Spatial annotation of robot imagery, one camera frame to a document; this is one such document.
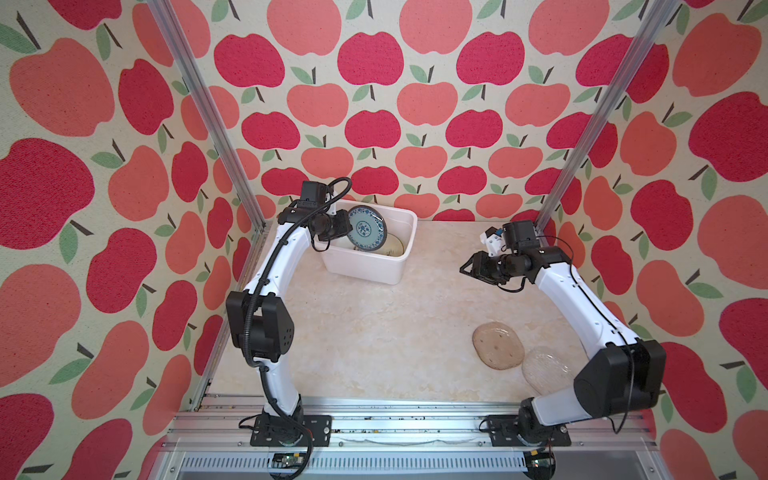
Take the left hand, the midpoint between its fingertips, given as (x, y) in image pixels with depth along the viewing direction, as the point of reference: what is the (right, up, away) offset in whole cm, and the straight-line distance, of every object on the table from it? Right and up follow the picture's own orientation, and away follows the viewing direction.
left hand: (356, 226), depth 88 cm
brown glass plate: (+43, -36, +1) cm, 56 cm away
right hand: (+33, -13, -5) cm, 36 cm away
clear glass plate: (+56, -42, -2) cm, 70 cm away
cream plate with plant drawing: (+12, -6, +20) cm, 24 cm away
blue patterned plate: (+4, 0, +4) cm, 6 cm away
